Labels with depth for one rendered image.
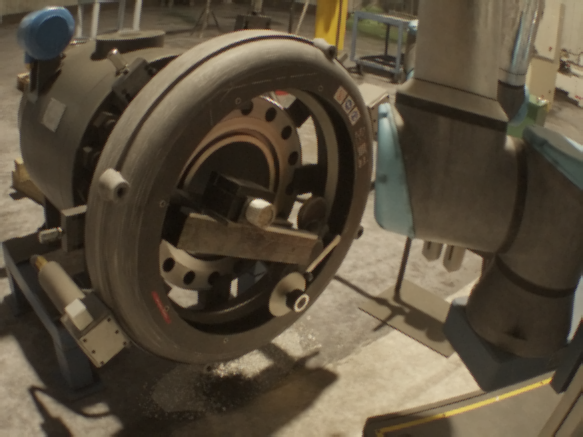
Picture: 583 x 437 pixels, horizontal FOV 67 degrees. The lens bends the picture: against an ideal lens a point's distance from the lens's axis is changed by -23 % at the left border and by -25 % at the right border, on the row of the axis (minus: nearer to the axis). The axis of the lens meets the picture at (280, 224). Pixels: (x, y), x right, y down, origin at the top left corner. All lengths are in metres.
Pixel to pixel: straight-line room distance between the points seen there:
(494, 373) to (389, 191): 0.29
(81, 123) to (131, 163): 0.38
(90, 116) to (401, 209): 0.81
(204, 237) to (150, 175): 0.18
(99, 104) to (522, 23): 0.91
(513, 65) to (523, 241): 0.35
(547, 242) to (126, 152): 0.66
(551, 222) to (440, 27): 0.26
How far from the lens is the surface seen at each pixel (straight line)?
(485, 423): 1.15
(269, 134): 1.23
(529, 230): 0.62
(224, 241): 1.03
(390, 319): 1.92
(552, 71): 7.37
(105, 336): 1.03
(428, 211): 0.59
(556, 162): 0.61
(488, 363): 0.69
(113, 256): 0.93
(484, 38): 0.60
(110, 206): 0.91
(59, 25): 1.51
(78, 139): 1.23
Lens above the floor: 1.10
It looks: 27 degrees down
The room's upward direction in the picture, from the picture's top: 6 degrees clockwise
